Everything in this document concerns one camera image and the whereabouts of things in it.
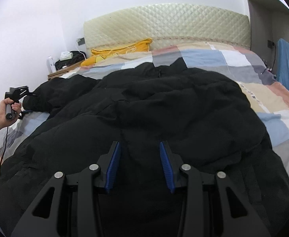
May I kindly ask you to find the cream quilted headboard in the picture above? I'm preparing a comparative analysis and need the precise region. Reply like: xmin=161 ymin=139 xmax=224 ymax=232
xmin=83 ymin=3 xmax=251 ymax=53

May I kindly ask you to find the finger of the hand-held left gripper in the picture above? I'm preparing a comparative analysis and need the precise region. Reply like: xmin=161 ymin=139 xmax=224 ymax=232
xmin=17 ymin=86 xmax=37 ymax=97

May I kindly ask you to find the person's left hand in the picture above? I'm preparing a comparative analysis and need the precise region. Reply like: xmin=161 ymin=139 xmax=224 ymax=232
xmin=0 ymin=98 xmax=23 ymax=129

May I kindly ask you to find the yellow pillow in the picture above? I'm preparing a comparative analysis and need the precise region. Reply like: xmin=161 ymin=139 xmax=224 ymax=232
xmin=81 ymin=38 xmax=153 ymax=67

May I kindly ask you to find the black puffer jacket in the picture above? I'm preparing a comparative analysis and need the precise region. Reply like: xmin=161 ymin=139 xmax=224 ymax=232
xmin=0 ymin=60 xmax=289 ymax=237

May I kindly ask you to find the wooden nightstand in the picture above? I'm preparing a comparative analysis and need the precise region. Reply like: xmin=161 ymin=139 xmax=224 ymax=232
xmin=47 ymin=60 xmax=85 ymax=81

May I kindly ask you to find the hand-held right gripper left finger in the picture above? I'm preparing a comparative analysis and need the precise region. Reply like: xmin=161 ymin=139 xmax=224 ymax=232
xmin=11 ymin=141 xmax=122 ymax=237

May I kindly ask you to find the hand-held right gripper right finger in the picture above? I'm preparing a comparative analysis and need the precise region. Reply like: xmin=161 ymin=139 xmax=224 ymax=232
xmin=159 ymin=141 xmax=271 ymax=237

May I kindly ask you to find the black bag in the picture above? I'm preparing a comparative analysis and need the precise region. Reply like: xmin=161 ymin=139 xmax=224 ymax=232
xmin=55 ymin=51 xmax=87 ymax=71

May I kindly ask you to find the white spray bottle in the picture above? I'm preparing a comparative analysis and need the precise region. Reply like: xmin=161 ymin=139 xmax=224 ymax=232
xmin=47 ymin=55 xmax=57 ymax=73

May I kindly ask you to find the patchwork checked duvet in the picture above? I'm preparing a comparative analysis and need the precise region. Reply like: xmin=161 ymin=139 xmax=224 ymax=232
xmin=0 ymin=41 xmax=289 ymax=210

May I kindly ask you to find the blue towel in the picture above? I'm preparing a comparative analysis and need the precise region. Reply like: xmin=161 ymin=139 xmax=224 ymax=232
xmin=276 ymin=38 xmax=289 ymax=95

